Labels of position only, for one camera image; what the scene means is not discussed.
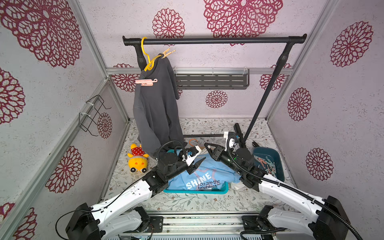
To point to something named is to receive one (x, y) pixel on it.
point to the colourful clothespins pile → (267, 164)
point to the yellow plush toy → (137, 160)
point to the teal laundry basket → (211, 191)
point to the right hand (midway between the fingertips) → (205, 144)
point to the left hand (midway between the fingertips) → (200, 154)
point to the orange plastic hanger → (192, 139)
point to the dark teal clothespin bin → (273, 155)
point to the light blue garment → (210, 175)
